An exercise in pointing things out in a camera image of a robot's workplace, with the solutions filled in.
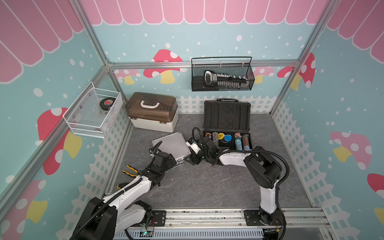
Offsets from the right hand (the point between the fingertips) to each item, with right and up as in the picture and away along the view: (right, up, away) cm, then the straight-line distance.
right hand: (187, 155), depth 91 cm
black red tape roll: (-42, +30, -12) cm, 54 cm away
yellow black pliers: (-33, -8, -1) cm, 34 cm away
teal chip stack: (+33, +8, +6) cm, 34 cm away
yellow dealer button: (+23, +12, +11) cm, 28 cm away
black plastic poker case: (+28, +22, +14) cm, 38 cm away
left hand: (-11, -3, -3) cm, 12 cm away
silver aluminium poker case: (-9, +6, +13) cm, 17 cm away
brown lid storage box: (-22, +28, +3) cm, 35 cm away
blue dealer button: (+27, +11, +11) cm, 31 cm away
